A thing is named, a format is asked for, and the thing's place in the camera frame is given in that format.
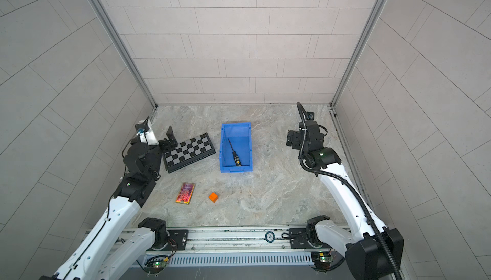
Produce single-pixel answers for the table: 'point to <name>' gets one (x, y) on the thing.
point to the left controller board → (155, 264)
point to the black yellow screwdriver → (236, 158)
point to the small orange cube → (213, 197)
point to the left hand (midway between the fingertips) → (163, 126)
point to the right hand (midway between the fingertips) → (299, 132)
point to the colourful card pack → (185, 193)
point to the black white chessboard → (188, 153)
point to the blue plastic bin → (240, 135)
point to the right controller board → (322, 260)
